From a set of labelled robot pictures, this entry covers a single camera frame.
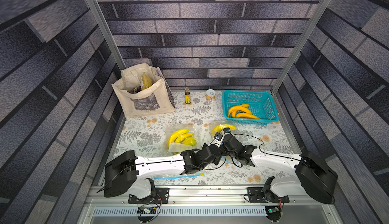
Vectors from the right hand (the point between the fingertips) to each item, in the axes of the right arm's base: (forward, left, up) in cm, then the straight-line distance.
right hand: (219, 144), depth 88 cm
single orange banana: (+27, -18, +2) cm, 33 cm away
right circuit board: (-31, -25, -7) cm, 40 cm away
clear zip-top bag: (-5, +25, +4) cm, 26 cm away
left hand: (-7, 0, +10) cm, 13 cm away
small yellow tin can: (+38, +4, +3) cm, 39 cm away
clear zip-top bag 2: (+13, +3, +2) cm, 13 cm away
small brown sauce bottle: (+34, +21, +6) cm, 40 cm away
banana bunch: (+3, +22, +3) cm, 22 cm away
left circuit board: (-33, +38, -3) cm, 50 cm away
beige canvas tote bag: (+23, +39, +15) cm, 48 cm away
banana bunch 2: (+8, -1, +6) cm, 10 cm away
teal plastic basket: (+34, -34, -1) cm, 48 cm away
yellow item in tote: (+32, +46, +21) cm, 60 cm away
